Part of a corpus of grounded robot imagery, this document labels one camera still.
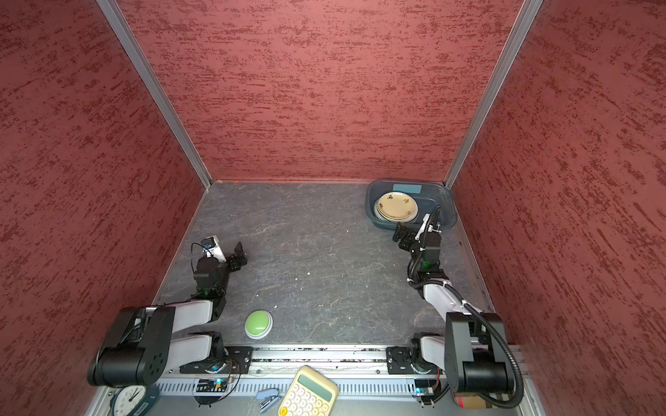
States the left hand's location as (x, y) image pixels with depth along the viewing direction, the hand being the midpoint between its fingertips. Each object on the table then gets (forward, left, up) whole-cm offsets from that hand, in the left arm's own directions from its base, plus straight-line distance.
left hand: (230, 249), depth 90 cm
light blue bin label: (+35, -70, -3) cm, 78 cm away
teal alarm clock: (-43, +13, -3) cm, 45 cm away
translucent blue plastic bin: (+36, -83, -7) cm, 91 cm away
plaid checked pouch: (-42, -75, -4) cm, 86 cm away
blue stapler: (-42, -21, -5) cm, 47 cm away
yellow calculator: (-41, -32, -5) cm, 52 cm away
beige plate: (+24, -63, -3) cm, 67 cm away
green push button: (-23, -14, -6) cm, 28 cm away
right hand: (+5, -63, +6) cm, 63 cm away
